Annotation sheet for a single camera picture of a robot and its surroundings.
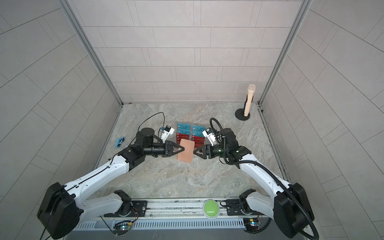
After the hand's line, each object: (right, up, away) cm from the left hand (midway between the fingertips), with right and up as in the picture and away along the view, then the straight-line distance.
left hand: (185, 151), depth 69 cm
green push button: (+12, -27, +1) cm, 30 cm away
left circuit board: (-28, -33, -3) cm, 44 cm away
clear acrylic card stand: (+1, +7, +23) cm, 24 cm away
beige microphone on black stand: (+37, +18, +31) cm, 51 cm away
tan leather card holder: (0, 0, +1) cm, 1 cm away
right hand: (+6, -2, +5) cm, 8 cm away
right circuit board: (+31, -33, -1) cm, 45 cm away
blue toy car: (-43, 0, +23) cm, 49 cm away
